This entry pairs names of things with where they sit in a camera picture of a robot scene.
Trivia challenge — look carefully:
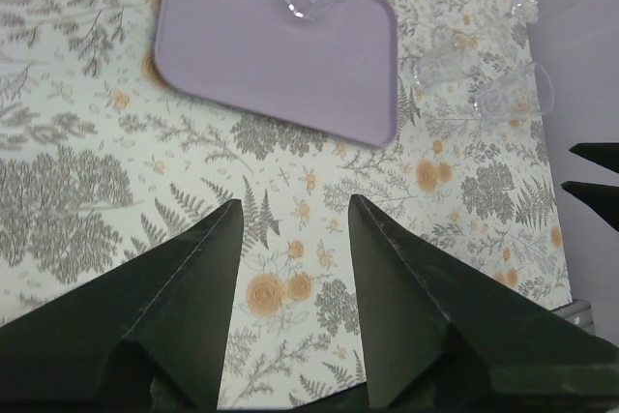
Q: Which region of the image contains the clear glass far right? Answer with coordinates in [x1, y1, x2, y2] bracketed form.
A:
[473, 62, 555, 124]

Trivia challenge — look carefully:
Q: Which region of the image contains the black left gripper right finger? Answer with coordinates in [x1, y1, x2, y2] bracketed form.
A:
[348, 194, 618, 408]

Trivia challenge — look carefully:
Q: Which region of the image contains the tall clear glass back right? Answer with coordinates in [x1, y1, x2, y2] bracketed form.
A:
[508, 0, 540, 23]

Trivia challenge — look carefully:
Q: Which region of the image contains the lilac rectangular plastic tray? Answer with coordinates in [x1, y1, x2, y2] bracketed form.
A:
[154, 0, 398, 147]

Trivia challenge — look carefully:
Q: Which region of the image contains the floral patterned table mat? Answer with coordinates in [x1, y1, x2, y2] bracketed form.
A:
[1, 0, 572, 408]

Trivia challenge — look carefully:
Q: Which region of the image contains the clear glass near tray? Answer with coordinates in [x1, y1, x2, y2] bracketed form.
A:
[413, 33, 480, 88]

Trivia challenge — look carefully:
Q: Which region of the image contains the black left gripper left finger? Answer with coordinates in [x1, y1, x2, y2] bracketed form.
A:
[1, 199, 242, 408]

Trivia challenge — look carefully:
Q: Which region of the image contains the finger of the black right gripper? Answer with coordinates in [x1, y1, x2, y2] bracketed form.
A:
[570, 142, 619, 172]
[561, 181, 619, 231]

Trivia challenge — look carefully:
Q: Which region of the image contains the aluminium table frame rail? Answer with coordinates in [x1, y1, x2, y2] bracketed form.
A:
[553, 300, 596, 335]

